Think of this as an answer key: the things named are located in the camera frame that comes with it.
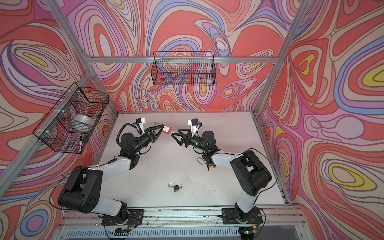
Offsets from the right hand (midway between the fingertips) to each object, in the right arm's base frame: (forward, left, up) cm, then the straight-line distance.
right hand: (175, 135), depth 80 cm
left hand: (+2, +5, +5) cm, 7 cm away
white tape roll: (+3, +46, +11) cm, 47 cm away
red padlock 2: (-18, -17, 0) cm, 25 cm away
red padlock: (+1, +4, +4) cm, 6 cm away
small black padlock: (-21, +1, -21) cm, 30 cm away
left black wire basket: (+2, +54, +8) cm, 55 cm away
